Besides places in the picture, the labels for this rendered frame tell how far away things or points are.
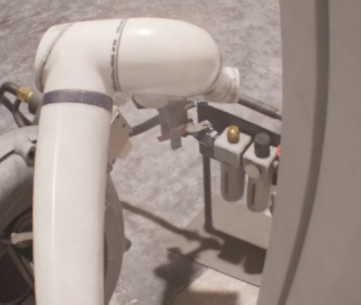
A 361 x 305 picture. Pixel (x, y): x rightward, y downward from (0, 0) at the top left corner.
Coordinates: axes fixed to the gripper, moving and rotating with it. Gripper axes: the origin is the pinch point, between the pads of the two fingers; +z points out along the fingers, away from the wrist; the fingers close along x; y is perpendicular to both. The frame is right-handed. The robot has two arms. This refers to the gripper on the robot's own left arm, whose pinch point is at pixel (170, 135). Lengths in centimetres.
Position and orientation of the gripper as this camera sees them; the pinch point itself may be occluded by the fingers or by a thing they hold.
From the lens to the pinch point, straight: 173.4
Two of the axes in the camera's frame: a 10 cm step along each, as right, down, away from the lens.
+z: 0.6, 7.2, 6.9
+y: 8.9, -3.5, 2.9
